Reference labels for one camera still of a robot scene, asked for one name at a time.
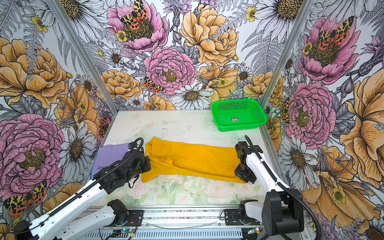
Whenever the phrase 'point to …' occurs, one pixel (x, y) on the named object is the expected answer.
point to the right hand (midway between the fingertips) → (245, 184)
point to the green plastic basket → (232, 115)
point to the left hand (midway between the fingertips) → (148, 165)
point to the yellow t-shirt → (191, 161)
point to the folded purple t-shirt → (108, 154)
